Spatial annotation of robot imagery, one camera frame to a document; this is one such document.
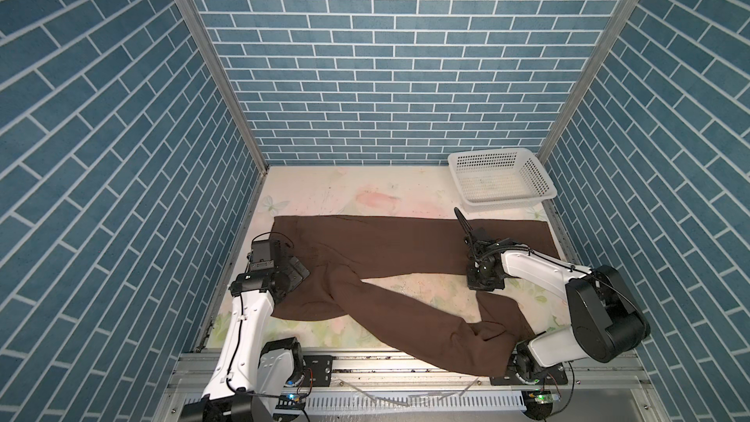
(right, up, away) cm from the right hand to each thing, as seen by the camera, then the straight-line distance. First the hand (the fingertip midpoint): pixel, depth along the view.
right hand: (473, 282), depth 89 cm
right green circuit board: (+12, -23, -18) cm, 31 cm away
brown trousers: (0, -9, -13) cm, 16 cm away
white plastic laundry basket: (+18, +33, +26) cm, 46 cm away
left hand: (-53, +4, -7) cm, 54 cm away
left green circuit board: (-50, -24, -18) cm, 58 cm away
